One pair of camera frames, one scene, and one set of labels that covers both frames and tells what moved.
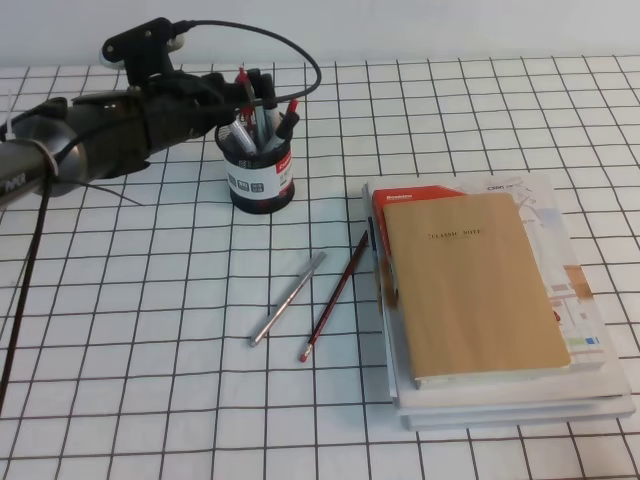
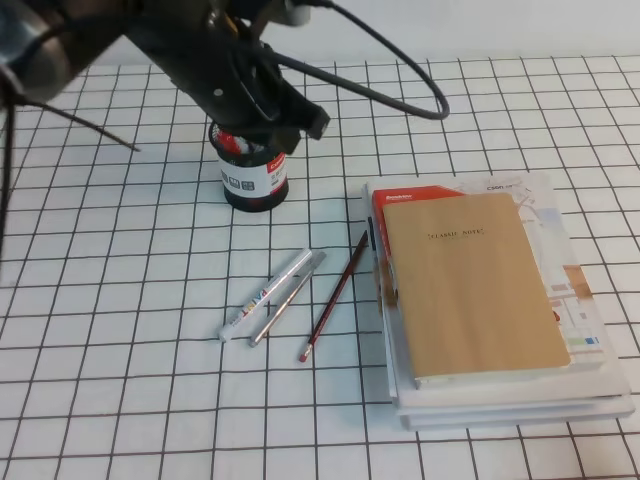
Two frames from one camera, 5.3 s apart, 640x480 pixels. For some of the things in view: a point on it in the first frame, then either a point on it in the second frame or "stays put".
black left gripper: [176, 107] to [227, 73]
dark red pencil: [334, 296] stays put
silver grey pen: [287, 299] stays put
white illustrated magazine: [538, 196] stays put
